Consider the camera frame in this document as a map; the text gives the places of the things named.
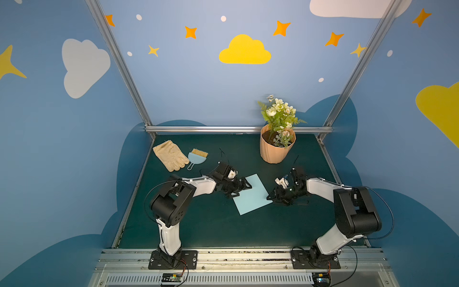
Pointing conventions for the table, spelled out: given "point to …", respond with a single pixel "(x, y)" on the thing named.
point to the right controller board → (321, 279)
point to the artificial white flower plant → (280, 118)
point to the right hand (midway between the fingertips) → (273, 198)
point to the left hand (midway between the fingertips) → (247, 188)
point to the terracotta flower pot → (275, 145)
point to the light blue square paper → (251, 198)
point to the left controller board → (171, 277)
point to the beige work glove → (171, 155)
